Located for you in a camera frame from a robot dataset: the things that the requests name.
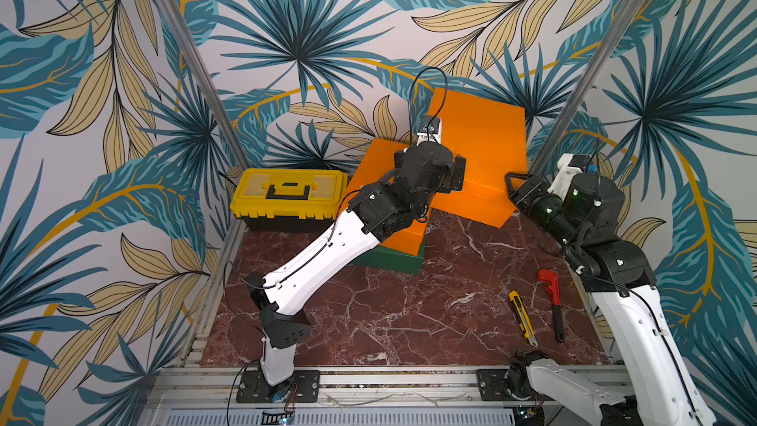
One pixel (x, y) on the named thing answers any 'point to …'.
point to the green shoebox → (383, 257)
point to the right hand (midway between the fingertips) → (506, 178)
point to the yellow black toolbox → (289, 199)
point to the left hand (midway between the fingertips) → (443, 164)
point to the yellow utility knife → (523, 319)
